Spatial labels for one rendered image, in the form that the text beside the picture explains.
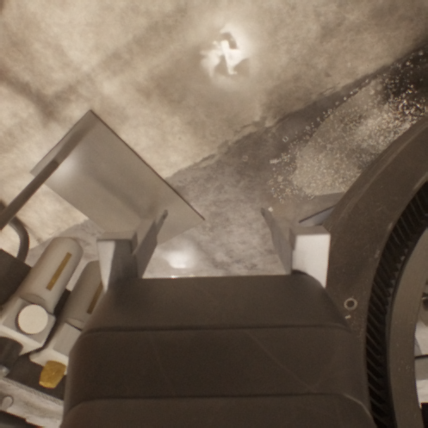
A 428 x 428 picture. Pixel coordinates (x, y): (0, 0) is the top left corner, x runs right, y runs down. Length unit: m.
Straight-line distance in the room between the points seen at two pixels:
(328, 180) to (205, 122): 0.34
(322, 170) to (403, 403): 0.57
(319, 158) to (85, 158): 0.60
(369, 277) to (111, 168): 0.69
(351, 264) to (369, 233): 0.04
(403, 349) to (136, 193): 0.72
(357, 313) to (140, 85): 0.61
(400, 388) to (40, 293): 0.56
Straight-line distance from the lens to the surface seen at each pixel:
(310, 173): 0.80
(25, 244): 1.17
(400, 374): 0.34
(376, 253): 0.33
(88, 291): 0.70
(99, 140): 0.82
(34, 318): 0.62
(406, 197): 0.36
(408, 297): 0.37
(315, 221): 0.89
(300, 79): 0.70
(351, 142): 0.77
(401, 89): 0.75
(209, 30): 0.67
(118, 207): 0.94
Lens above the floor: 0.66
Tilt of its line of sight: 48 degrees down
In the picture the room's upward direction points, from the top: 171 degrees counter-clockwise
